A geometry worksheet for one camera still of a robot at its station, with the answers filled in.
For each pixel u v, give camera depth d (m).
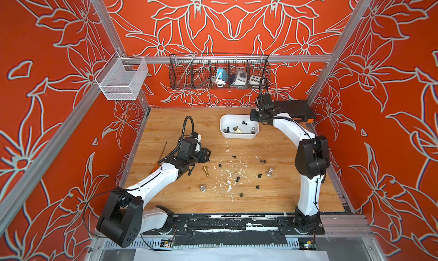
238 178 0.86
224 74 0.88
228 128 1.08
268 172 0.87
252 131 1.05
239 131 1.06
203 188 0.81
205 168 0.90
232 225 0.74
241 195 0.81
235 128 1.07
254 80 0.95
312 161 0.54
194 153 0.69
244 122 1.10
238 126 1.10
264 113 0.76
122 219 0.41
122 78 0.94
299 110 1.15
